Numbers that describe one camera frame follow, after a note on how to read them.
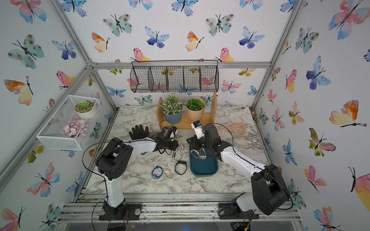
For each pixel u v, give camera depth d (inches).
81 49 33.3
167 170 34.2
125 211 28.0
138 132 41.3
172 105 35.7
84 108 28.1
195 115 38.7
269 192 16.5
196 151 36.7
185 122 39.9
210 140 25.4
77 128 24.9
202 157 35.9
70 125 24.6
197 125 29.1
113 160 20.3
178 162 34.5
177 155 37.1
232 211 28.5
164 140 31.6
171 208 30.0
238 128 42.7
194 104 37.8
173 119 36.5
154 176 32.6
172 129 35.2
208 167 35.3
